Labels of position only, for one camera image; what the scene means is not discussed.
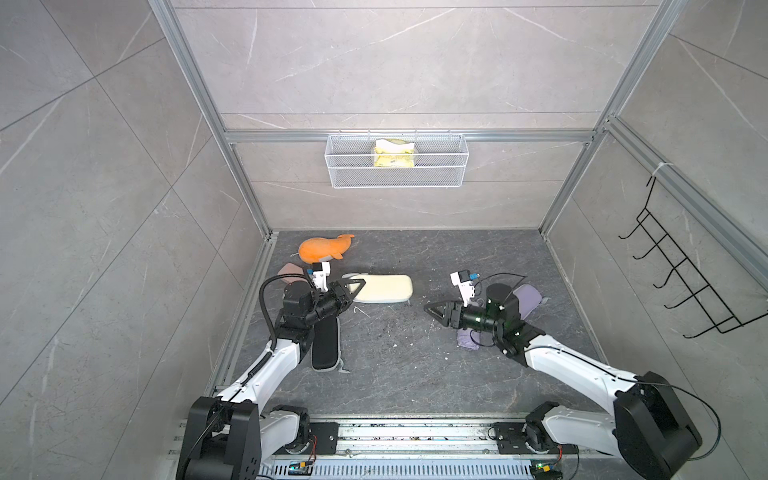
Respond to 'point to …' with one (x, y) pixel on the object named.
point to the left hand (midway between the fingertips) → (366, 281)
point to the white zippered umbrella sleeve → (382, 288)
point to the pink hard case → (292, 269)
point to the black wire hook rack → (723, 319)
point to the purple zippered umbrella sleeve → (528, 298)
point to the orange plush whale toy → (313, 250)
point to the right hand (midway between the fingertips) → (430, 307)
